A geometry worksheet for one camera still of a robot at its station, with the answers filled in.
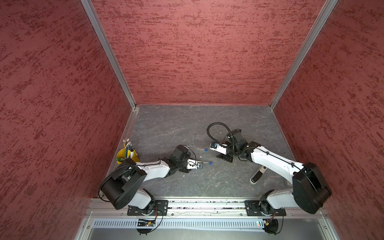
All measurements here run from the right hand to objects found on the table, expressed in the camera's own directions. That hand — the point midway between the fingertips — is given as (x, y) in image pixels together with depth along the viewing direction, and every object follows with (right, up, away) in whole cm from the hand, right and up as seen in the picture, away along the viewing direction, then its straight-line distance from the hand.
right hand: (219, 153), depth 86 cm
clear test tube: (-15, +1, +11) cm, 19 cm away
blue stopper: (-7, 0, +9) cm, 11 cm away
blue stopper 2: (-5, -7, +3) cm, 9 cm away
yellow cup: (-57, 0, -3) cm, 57 cm away
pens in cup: (-52, +2, -5) cm, 52 cm away
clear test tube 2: (-8, -7, +4) cm, 11 cm away
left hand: (-17, -5, +4) cm, 18 cm away
